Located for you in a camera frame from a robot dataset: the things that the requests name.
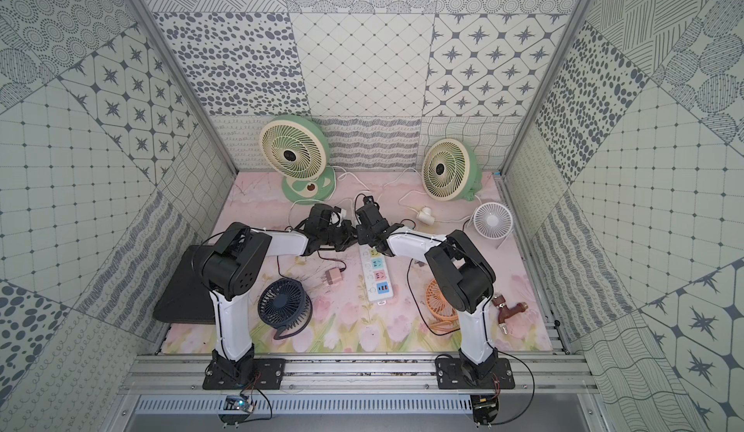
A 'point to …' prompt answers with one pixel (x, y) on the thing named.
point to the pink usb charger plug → (333, 275)
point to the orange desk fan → (444, 316)
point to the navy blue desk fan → (286, 305)
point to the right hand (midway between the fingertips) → (368, 230)
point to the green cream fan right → (451, 170)
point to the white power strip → (376, 274)
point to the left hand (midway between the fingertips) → (366, 230)
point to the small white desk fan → (492, 220)
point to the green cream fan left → (297, 148)
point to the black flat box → (186, 298)
